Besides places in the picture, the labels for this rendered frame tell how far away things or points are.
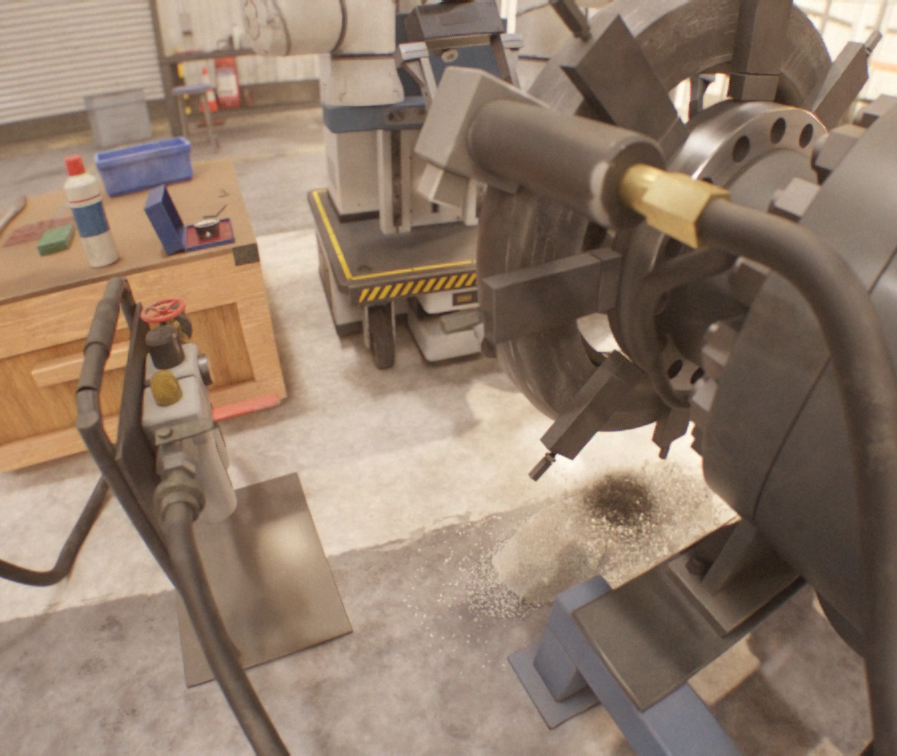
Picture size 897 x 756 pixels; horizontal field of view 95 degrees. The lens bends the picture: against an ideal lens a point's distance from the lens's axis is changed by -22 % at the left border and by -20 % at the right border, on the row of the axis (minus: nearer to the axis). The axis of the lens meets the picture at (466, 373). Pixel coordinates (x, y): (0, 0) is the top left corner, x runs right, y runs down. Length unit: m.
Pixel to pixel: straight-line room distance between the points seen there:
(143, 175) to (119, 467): 1.33
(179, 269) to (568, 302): 0.82
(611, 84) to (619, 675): 0.66
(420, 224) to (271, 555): 1.04
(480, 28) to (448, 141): 0.30
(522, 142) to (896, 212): 0.31
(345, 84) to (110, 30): 7.98
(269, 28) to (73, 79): 8.23
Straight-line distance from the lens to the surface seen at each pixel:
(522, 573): 1.01
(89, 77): 9.20
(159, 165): 1.82
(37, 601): 1.24
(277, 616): 0.99
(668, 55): 0.67
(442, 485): 1.14
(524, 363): 0.68
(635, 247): 0.65
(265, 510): 1.14
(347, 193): 1.63
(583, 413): 0.78
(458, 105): 0.54
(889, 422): 0.30
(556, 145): 0.41
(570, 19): 0.55
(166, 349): 0.76
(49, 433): 1.42
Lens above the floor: 0.85
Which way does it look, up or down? 36 degrees down
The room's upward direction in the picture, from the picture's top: 2 degrees clockwise
